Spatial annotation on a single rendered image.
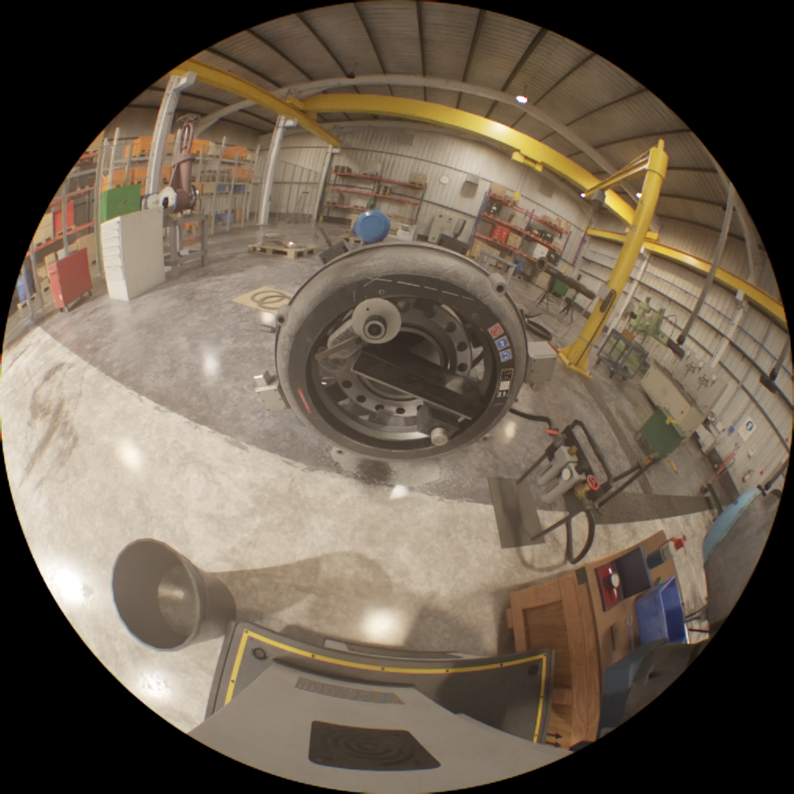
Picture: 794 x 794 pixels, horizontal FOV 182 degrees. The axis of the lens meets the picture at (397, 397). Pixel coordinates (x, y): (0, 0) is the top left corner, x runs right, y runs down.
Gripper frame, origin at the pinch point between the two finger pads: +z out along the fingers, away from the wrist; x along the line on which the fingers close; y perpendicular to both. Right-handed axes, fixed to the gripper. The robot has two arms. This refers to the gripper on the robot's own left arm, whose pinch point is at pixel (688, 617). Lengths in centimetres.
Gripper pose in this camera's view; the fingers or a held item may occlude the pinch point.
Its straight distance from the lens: 108.6
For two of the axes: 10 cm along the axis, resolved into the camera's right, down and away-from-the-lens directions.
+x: -9.7, -1.9, -1.5
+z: -2.4, 7.3, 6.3
